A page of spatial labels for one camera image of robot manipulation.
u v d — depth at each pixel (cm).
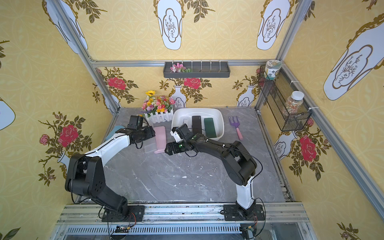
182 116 114
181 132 72
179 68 88
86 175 45
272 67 84
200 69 92
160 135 100
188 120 112
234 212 73
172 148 79
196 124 111
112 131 109
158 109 100
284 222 75
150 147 88
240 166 49
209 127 107
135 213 73
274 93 103
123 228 73
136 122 72
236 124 110
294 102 65
